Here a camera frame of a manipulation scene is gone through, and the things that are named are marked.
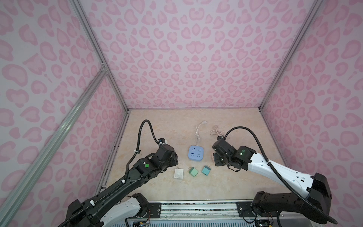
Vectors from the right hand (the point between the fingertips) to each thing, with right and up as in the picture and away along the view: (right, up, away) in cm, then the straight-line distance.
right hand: (216, 157), depth 78 cm
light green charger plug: (-13, -10, +7) cm, 18 cm away
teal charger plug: (-5, -10, +8) cm, 13 cm away
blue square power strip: (-10, -1, +14) cm, 18 cm away
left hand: (-21, 0, -1) cm, 21 cm away
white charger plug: (-21, -11, +6) cm, 24 cm away
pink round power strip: (+5, +12, +25) cm, 28 cm away
